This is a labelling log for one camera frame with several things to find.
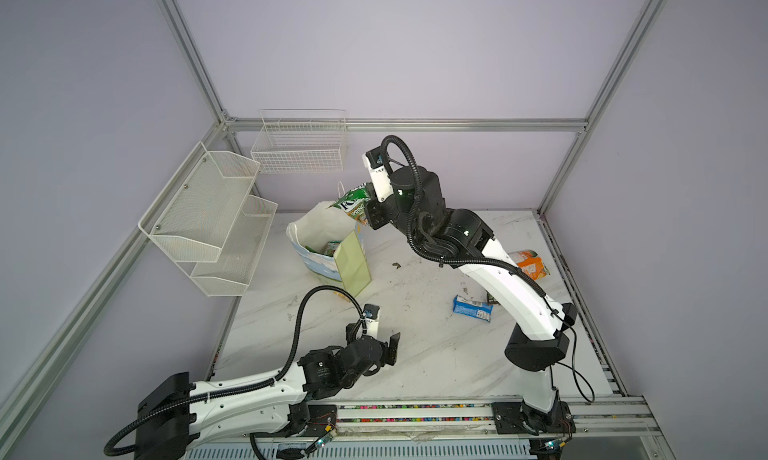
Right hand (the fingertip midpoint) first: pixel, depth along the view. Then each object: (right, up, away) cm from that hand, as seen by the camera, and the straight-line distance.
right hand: (363, 185), depth 61 cm
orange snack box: (+54, -19, +40) cm, 70 cm away
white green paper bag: (-15, -13, +38) cm, 43 cm away
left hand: (+4, -36, +17) cm, 40 cm away
